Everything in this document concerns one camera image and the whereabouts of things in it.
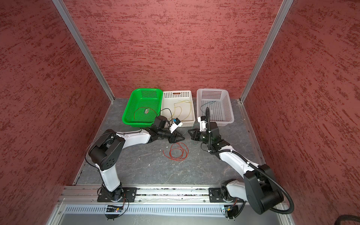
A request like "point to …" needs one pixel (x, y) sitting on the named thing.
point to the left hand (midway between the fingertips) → (182, 139)
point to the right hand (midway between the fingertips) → (187, 133)
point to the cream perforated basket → (178, 104)
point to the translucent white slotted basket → (219, 101)
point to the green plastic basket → (143, 106)
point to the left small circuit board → (113, 208)
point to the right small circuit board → (231, 212)
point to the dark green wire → (206, 103)
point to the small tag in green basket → (146, 111)
